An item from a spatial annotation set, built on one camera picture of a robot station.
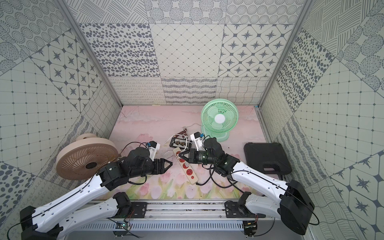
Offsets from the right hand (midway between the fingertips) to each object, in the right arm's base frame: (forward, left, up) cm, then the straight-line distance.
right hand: (180, 156), depth 71 cm
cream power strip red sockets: (+2, -1, -18) cm, 18 cm away
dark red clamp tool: (+26, +3, -17) cm, 31 cm away
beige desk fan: (-5, +41, +8) cm, 42 cm away
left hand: (-2, +5, -1) cm, 6 cm away
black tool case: (+8, -52, -17) cm, 55 cm away
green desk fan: (+22, -20, +4) cm, 30 cm away
